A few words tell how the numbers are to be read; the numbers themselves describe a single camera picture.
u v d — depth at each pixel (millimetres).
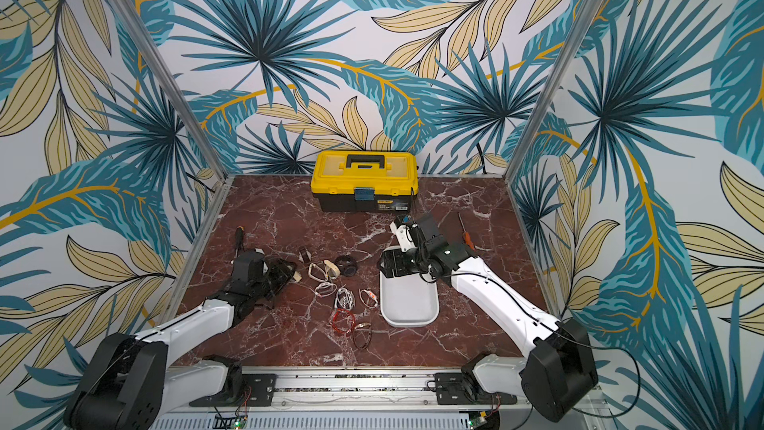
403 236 730
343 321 845
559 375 394
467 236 1008
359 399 733
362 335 821
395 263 689
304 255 925
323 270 927
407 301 858
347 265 935
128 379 408
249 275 677
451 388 735
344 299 876
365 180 967
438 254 567
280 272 799
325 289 892
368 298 879
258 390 735
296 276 892
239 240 1005
